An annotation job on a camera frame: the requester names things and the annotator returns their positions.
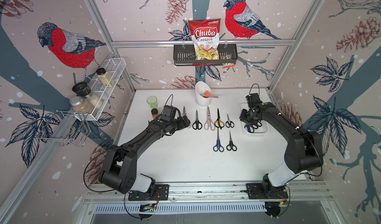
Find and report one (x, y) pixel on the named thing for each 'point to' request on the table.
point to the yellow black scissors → (219, 123)
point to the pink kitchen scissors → (209, 124)
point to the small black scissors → (197, 124)
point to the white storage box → (263, 130)
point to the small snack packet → (227, 65)
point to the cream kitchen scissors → (184, 112)
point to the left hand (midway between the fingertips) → (187, 121)
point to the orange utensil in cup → (208, 94)
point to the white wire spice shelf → (114, 67)
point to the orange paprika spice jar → (154, 113)
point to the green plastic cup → (152, 101)
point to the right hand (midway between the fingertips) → (241, 118)
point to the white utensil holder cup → (203, 93)
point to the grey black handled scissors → (231, 146)
